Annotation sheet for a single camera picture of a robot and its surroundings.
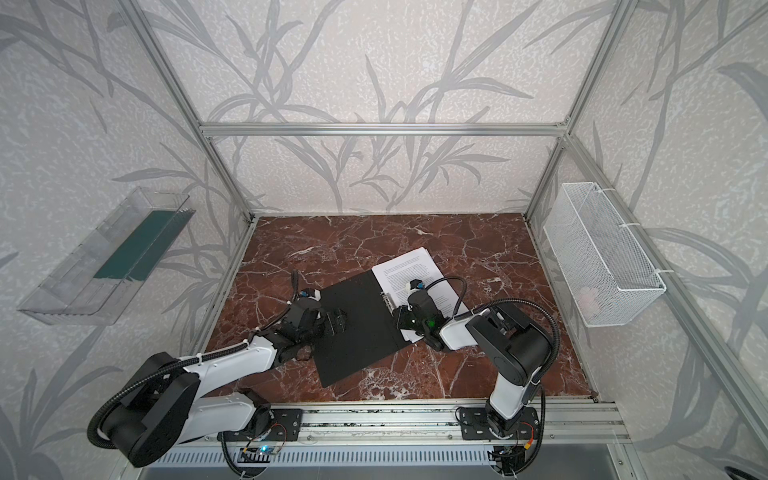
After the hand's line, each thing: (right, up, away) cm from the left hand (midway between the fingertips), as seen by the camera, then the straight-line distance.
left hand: (342, 313), depth 90 cm
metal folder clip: (+14, +2, +6) cm, 15 cm away
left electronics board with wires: (-16, -28, -19) cm, 37 cm away
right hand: (+16, +1, +4) cm, 16 cm away
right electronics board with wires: (+44, -31, -20) cm, 57 cm away
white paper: (+23, +12, +15) cm, 30 cm away
